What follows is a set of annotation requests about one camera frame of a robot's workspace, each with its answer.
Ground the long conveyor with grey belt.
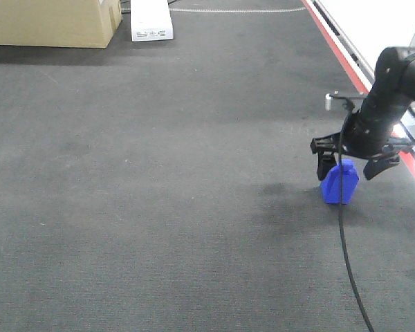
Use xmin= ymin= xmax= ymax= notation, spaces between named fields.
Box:
xmin=0 ymin=0 xmax=415 ymax=332

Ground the blue plastic box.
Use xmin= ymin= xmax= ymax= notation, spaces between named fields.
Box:
xmin=320 ymin=158 xmax=360 ymax=205

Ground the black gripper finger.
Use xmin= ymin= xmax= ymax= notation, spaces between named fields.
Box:
xmin=316 ymin=151 xmax=338 ymax=182
xmin=362 ymin=154 xmax=401 ymax=181

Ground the large brown cardboard box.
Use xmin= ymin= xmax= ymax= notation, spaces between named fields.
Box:
xmin=0 ymin=0 xmax=124 ymax=50

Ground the long white carton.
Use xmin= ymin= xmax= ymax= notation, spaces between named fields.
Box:
xmin=130 ymin=0 xmax=175 ymax=43

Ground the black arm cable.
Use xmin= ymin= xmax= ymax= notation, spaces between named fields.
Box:
xmin=338 ymin=111 xmax=376 ymax=332

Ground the clear guard panel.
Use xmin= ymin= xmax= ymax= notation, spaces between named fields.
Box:
xmin=313 ymin=0 xmax=415 ymax=82

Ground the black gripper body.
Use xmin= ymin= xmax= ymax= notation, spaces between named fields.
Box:
xmin=310 ymin=116 xmax=414 ymax=163

